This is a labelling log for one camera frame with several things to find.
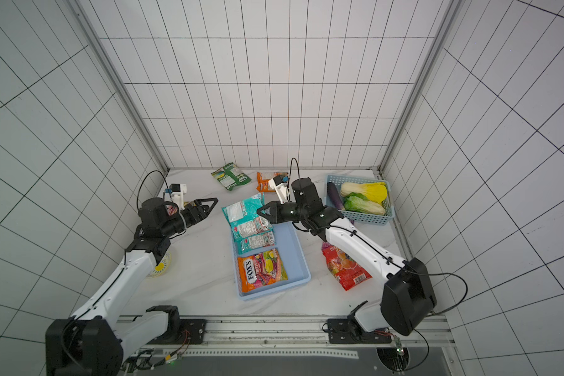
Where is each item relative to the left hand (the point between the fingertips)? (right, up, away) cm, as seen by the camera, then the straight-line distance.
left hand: (212, 207), depth 79 cm
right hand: (+14, -2, -6) cm, 16 cm away
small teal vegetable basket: (+60, -6, +16) cm, 63 cm away
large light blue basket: (+28, -20, +11) cm, 36 cm away
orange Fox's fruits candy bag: (+17, -24, +5) cm, 29 cm away
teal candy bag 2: (+12, -3, -5) cm, 13 cm away
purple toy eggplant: (+49, +3, +28) cm, 56 cm away
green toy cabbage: (+57, 0, +18) cm, 60 cm away
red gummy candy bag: (+47, -23, +2) cm, 52 cm away
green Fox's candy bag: (-2, +12, +35) cm, 37 cm away
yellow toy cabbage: (+65, +5, +21) cm, 68 cm away
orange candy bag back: (+15, +8, +31) cm, 35 cm away
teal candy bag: (+14, -15, +11) cm, 23 cm away
